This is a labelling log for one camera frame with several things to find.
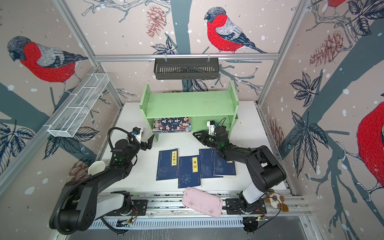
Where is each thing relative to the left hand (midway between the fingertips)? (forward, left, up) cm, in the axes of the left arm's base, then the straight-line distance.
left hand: (144, 132), depth 84 cm
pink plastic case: (-34, -33, -13) cm, 49 cm away
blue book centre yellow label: (-19, -26, -15) cm, 35 cm away
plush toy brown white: (-34, -70, -13) cm, 79 cm away
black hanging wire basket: (+48, -12, +12) cm, 51 cm away
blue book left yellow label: (-13, -12, -16) cm, 24 cm away
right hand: (-1, -28, -3) cm, 28 cm away
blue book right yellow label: (-16, -45, -14) cm, 50 cm away
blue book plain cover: (-13, -36, -15) cm, 41 cm away
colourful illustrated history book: (+6, -14, -2) cm, 16 cm away
